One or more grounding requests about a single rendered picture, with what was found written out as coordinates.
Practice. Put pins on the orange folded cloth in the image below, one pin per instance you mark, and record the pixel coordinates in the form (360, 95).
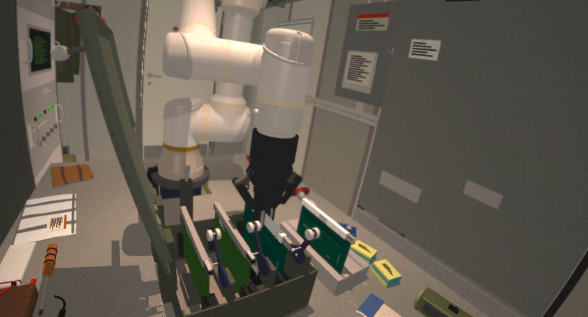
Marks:
(71, 175)

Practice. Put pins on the blue notebook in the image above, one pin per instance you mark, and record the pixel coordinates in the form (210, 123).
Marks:
(373, 305)

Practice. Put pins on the yellow and teal box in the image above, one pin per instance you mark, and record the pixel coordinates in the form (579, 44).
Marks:
(386, 273)
(364, 250)

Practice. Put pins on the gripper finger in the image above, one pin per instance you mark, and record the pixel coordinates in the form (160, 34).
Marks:
(244, 192)
(285, 190)

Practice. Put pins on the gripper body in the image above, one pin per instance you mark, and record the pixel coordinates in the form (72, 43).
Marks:
(273, 163)

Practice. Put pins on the grey interlock plunger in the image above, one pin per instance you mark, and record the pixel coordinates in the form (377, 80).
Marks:
(186, 173)

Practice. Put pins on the large grey cabinet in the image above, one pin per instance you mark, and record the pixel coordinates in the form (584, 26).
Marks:
(482, 135)

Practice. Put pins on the small tan box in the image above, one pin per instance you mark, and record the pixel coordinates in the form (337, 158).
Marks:
(69, 158)

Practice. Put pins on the white ribbed pad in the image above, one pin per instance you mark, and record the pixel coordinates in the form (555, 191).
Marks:
(16, 264)

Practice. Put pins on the grey card stand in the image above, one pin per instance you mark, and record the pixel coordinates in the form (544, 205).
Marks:
(340, 278)

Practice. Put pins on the olive green flashlight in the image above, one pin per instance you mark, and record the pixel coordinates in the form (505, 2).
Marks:
(441, 305)

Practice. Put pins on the navy lever with white roller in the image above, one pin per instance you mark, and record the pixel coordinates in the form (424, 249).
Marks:
(220, 264)
(261, 255)
(301, 250)

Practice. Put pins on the green card with grey rail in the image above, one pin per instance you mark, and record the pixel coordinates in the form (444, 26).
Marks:
(232, 250)
(324, 241)
(195, 255)
(271, 246)

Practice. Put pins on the olive green card cage body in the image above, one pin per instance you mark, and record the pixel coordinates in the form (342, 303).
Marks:
(280, 289)

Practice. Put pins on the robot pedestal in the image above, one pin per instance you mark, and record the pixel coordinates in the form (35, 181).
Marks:
(171, 209)

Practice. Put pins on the olive green card cage cover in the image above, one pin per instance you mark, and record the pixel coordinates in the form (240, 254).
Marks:
(117, 122)

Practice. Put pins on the brown box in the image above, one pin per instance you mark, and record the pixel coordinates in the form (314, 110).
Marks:
(17, 302)

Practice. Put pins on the white ball cover knob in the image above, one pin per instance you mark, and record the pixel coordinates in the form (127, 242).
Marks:
(59, 53)

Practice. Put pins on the grey electrical panel box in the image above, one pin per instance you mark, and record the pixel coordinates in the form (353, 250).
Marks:
(367, 57)

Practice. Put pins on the white striped paper sheet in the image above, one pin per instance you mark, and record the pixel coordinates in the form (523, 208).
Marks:
(46, 218)

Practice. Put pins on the grey control cabinet with screen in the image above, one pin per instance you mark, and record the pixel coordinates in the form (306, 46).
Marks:
(27, 112)

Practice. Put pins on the white wall notice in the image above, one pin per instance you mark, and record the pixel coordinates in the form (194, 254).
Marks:
(301, 26)

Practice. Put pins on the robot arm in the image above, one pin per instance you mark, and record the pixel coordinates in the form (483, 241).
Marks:
(280, 85)

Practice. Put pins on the dark green hanging jacket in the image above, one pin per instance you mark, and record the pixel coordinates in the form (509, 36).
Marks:
(66, 44)

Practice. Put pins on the pale door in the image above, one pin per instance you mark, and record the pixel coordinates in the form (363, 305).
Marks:
(154, 99)

